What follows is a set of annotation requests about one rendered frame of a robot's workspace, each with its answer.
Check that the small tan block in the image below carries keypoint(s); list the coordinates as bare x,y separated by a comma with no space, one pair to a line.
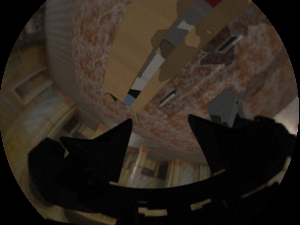
164,49

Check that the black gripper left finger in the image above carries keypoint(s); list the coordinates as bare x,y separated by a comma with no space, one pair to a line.
106,151

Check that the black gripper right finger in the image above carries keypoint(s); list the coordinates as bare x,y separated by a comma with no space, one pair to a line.
217,141

